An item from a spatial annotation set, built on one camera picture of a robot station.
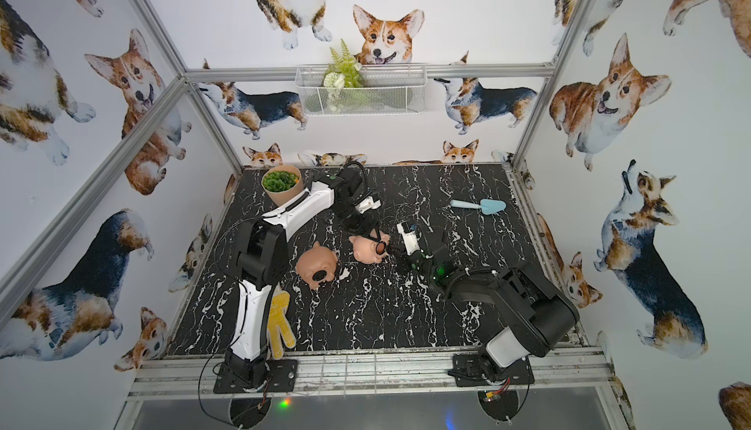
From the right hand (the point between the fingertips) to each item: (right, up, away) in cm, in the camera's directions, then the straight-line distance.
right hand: (388, 247), depth 87 cm
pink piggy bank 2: (-20, -5, -3) cm, 21 cm away
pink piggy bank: (-6, -1, +1) cm, 6 cm away
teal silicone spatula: (+36, +11, +20) cm, 43 cm away
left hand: (-5, +4, +5) cm, 8 cm away
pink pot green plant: (-37, +20, +13) cm, 44 cm away
